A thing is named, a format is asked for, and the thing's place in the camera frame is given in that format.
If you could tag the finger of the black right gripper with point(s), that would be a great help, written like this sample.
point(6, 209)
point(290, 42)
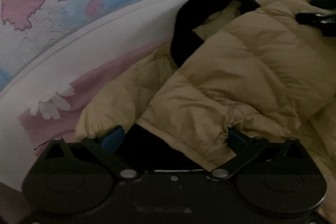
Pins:
point(324, 4)
point(324, 22)

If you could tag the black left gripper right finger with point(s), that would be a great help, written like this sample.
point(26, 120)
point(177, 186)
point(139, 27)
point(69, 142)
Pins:
point(245, 151)

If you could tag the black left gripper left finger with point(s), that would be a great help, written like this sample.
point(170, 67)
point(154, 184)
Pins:
point(105, 145)

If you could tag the tan puffer down jacket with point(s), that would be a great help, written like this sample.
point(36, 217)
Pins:
point(262, 73)

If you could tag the pink floral bed sheet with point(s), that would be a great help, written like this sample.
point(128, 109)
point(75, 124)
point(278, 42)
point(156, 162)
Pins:
point(47, 120)

